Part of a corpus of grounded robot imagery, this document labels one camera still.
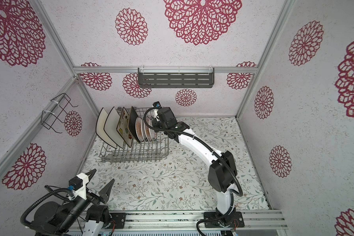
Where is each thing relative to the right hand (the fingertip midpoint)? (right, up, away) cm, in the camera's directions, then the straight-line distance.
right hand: (155, 116), depth 82 cm
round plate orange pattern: (-14, -6, +21) cm, 26 cm away
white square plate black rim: (-34, -6, +6) cm, 35 cm away
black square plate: (-18, 0, +15) cm, 23 cm away
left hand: (-17, -27, -22) cm, 39 cm away
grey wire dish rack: (-10, -22, +19) cm, 30 cm away
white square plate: (-29, -5, +10) cm, 31 cm away
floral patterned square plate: (-22, -6, +11) cm, 25 cm away
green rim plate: (-5, -10, +25) cm, 27 cm away
